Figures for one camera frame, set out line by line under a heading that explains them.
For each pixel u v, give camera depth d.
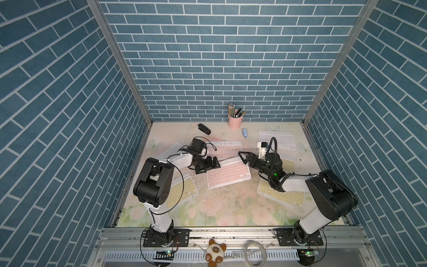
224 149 1.05
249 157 0.79
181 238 0.74
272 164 0.69
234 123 1.15
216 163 0.86
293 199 0.85
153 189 0.48
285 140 1.11
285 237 0.74
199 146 0.80
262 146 0.83
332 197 0.47
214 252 0.68
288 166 0.98
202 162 0.83
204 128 1.15
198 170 0.86
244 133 1.12
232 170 0.90
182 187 0.88
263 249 0.69
